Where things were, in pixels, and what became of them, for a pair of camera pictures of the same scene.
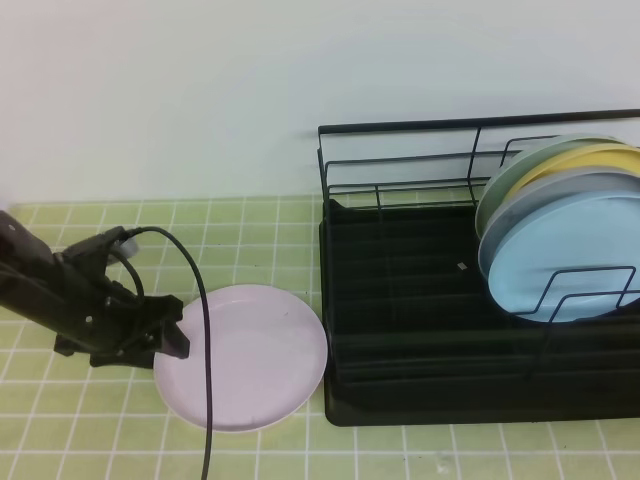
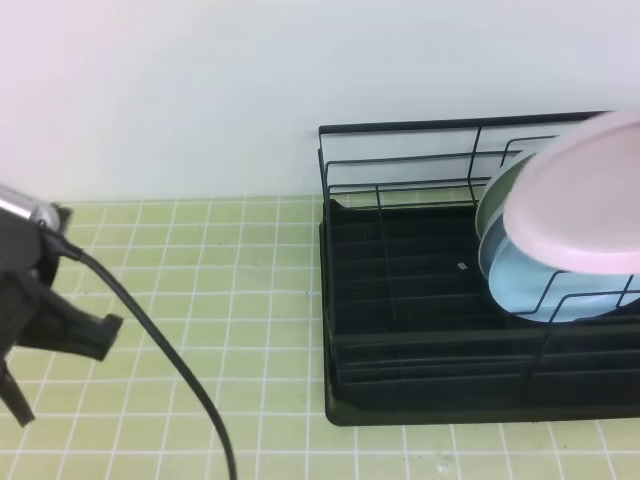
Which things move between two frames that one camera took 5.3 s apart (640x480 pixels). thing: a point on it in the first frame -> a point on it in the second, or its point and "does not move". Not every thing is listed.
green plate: (520, 165) does not move
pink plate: (269, 357) -> (574, 201)
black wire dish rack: (404, 295) does not move
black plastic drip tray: (413, 333) does not move
